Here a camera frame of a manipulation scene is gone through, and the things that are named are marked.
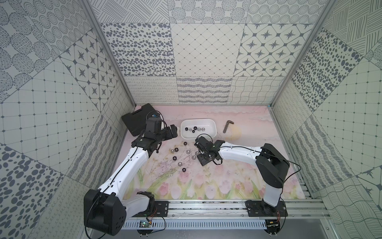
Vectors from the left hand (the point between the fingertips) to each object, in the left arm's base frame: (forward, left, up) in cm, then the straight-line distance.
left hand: (169, 127), depth 81 cm
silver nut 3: (-4, -10, -22) cm, 24 cm away
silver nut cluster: (-7, -13, -22) cm, 27 cm away
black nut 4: (+14, -8, -20) cm, 25 cm away
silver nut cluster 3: (+14, -19, -20) cm, 31 cm away
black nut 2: (-8, -2, -21) cm, 23 cm away
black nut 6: (+12, -13, -20) cm, 27 cm away
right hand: (-9, -22, -19) cm, 30 cm away
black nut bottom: (-16, -8, -22) cm, 28 cm away
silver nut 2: (-12, -5, -22) cm, 26 cm away
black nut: (-3, -2, -21) cm, 21 cm away
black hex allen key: (+17, -37, -21) cm, 46 cm away
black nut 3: (+2, -7, -21) cm, 22 cm away
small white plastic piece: (+8, -3, -15) cm, 18 cm away
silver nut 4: (+14, -17, -21) cm, 30 cm away
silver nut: (-4, +1, -21) cm, 21 cm away
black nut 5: (+15, -14, -21) cm, 29 cm away
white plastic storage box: (+15, -12, -21) cm, 28 cm away
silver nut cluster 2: (-5, -16, -20) cm, 26 cm away
